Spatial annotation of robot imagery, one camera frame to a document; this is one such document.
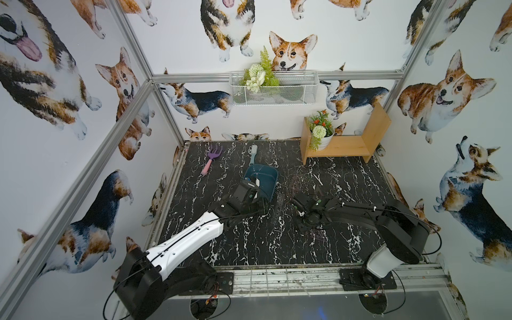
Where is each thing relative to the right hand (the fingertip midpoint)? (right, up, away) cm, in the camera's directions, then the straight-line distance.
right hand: (303, 220), depth 88 cm
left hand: (-16, +11, -9) cm, 21 cm away
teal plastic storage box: (-16, +17, +18) cm, 30 cm away
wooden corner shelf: (+39, +46, +15) cm, 62 cm away
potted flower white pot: (+9, +38, +7) cm, 40 cm away
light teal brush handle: (-24, +31, +28) cm, 48 cm away
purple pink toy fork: (-49, +29, +28) cm, 63 cm away
